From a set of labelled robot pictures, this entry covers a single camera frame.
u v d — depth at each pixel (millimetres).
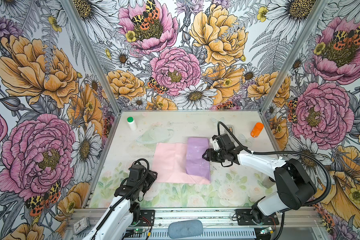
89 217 739
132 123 1056
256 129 1017
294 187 442
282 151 1028
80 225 712
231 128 1052
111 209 518
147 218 732
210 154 795
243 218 735
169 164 937
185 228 688
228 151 691
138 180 665
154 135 1082
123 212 550
